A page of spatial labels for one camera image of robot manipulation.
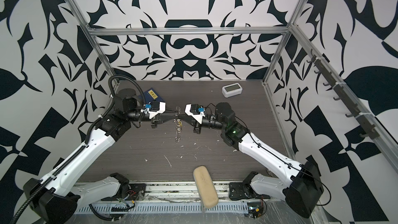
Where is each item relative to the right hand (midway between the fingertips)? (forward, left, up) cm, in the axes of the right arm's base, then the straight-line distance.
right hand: (180, 115), depth 63 cm
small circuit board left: (-28, +31, -35) cm, 54 cm away
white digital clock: (+38, -30, -29) cm, 57 cm away
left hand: (+2, +1, +2) cm, 3 cm away
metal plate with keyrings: (-3, +1, -1) cm, 3 cm away
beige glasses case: (-21, -10, -30) cm, 38 cm away
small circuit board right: (-29, -32, -34) cm, 55 cm away
